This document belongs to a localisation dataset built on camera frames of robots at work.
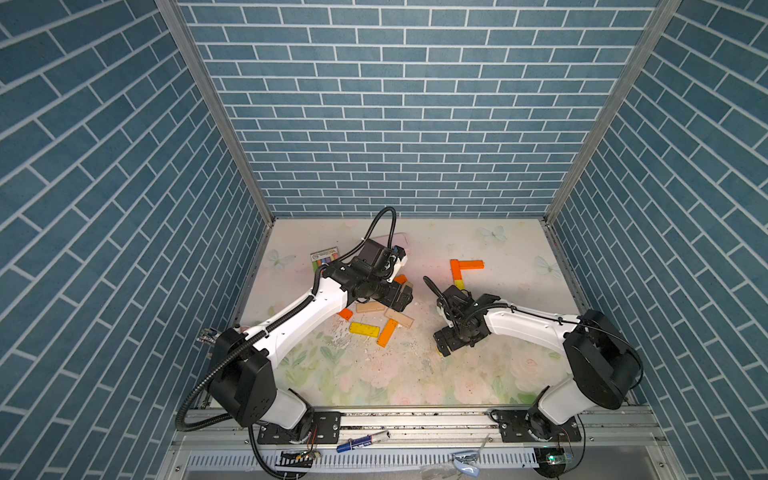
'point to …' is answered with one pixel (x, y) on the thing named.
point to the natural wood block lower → (401, 318)
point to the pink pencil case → (400, 239)
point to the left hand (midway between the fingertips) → (405, 293)
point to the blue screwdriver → (358, 442)
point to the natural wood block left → (369, 306)
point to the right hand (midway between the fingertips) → (452, 343)
